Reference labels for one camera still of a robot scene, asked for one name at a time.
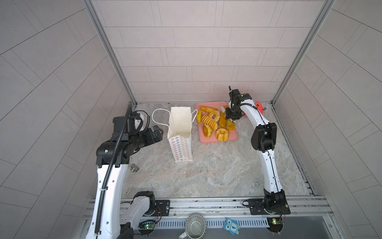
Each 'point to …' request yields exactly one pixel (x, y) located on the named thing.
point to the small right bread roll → (230, 125)
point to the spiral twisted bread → (207, 120)
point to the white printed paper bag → (180, 133)
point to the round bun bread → (207, 131)
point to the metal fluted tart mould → (196, 226)
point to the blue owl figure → (232, 226)
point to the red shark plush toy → (259, 107)
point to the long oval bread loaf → (223, 121)
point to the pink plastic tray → (206, 107)
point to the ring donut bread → (217, 115)
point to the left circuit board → (147, 224)
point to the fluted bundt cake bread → (222, 134)
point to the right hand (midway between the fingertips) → (228, 116)
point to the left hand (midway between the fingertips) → (158, 132)
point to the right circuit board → (275, 223)
